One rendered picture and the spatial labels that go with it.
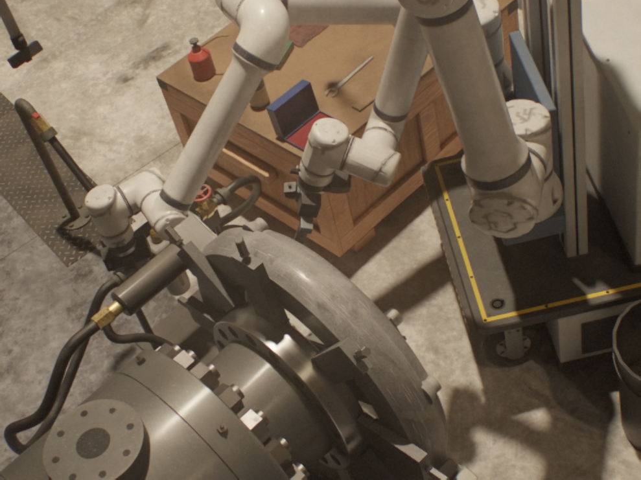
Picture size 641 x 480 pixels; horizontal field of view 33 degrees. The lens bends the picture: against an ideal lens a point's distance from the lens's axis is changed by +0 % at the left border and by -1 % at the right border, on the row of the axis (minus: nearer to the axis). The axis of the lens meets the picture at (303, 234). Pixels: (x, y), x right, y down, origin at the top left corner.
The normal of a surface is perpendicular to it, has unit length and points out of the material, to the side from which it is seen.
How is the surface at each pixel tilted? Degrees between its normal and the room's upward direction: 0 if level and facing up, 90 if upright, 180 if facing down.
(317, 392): 47
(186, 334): 0
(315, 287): 17
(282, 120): 84
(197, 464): 33
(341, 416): 67
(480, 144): 90
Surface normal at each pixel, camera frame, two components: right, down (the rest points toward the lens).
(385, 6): 0.52, 0.37
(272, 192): -0.70, 0.61
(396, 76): -0.45, 0.66
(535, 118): -0.06, -0.74
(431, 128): 0.68, 0.42
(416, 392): 0.54, 0.07
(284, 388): 0.15, -0.30
